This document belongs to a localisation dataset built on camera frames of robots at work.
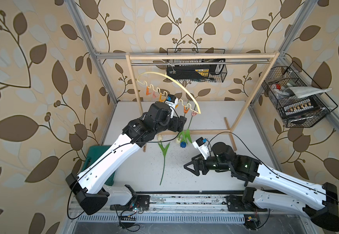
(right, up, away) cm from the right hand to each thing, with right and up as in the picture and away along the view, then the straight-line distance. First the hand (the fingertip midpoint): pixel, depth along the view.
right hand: (187, 162), depth 68 cm
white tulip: (-13, -1, +25) cm, 28 cm away
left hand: (-4, +22, -3) cm, 22 cm away
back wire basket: (+22, +50, +23) cm, 59 cm away
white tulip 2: (-2, +10, +16) cm, 19 cm away
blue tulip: (-1, +6, +17) cm, 18 cm away
